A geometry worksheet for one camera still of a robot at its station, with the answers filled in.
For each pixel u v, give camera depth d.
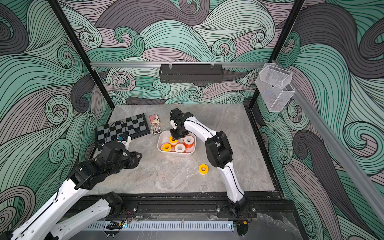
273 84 0.79
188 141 0.95
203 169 0.86
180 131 0.81
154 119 1.10
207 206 0.76
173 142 0.92
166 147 0.92
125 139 0.62
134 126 1.04
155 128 1.04
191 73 0.95
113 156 0.51
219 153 0.57
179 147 0.92
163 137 0.99
